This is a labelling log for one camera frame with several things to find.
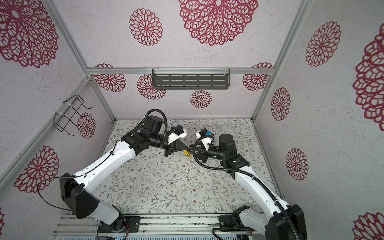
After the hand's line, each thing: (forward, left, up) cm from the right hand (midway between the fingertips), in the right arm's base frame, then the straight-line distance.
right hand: (190, 146), depth 71 cm
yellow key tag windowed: (-3, +2, -1) cm, 4 cm away
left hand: (-1, +2, -1) cm, 3 cm away
